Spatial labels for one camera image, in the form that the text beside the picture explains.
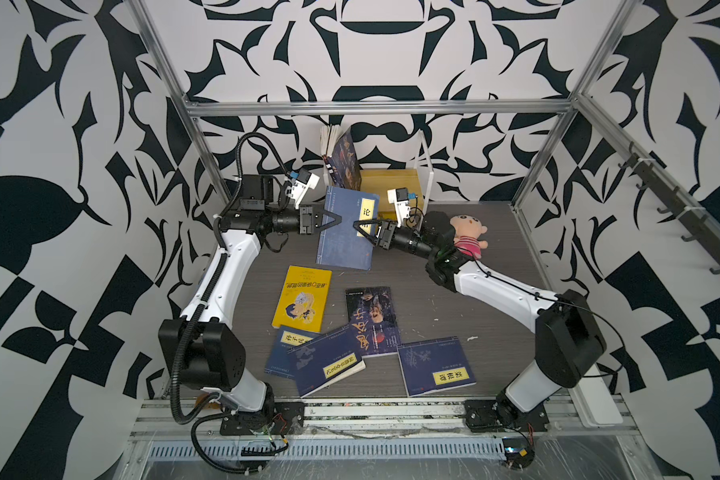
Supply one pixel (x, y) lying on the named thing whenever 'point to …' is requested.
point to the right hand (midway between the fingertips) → (358, 225)
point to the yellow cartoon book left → (303, 300)
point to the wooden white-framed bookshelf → (381, 181)
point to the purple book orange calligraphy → (340, 155)
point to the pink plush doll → (468, 231)
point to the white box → (593, 401)
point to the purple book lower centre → (372, 317)
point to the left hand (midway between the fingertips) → (342, 217)
